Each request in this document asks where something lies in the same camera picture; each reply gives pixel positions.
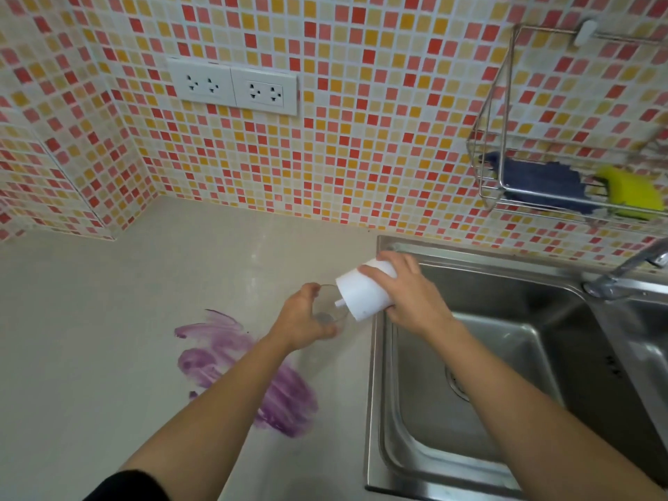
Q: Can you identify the metal wire dish rack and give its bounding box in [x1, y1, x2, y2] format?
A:
[466, 20, 668, 225]

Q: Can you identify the person's right forearm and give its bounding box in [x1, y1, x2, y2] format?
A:
[427, 320, 668, 501]

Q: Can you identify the white plastic cup housing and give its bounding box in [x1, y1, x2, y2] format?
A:
[334, 257, 399, 323]

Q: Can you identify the person's left forearm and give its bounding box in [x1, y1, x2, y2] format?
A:
[120, 333, 293, 501]

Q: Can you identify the stainless steel double sink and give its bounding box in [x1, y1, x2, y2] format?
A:
[363, 234, 668, 501]

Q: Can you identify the person's left hand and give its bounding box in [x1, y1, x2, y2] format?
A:
[267, 282, 340, 354]

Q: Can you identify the chrome faucet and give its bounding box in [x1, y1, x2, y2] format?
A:
[582, 237, 668, 301]

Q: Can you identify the person's right hand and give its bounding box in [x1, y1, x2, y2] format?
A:
[358, 250, 459, 341]

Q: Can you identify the yellow sponge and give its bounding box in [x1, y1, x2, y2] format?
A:
[594, 165, 667, 221]

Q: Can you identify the dark blue cloth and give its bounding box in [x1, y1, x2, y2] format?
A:
[479, 150, 598, 214]

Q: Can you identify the metal sink drain strainer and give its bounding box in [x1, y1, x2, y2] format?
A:
[444, 365, 470, 402]

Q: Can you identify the purple stain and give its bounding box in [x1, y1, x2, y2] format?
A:
[173, 309, 319, 439]

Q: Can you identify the clear cup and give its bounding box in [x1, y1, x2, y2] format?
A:
[312, 284, 351, 329]

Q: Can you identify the black sleeve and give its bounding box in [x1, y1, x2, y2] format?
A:
[83, 469, 173, 501]

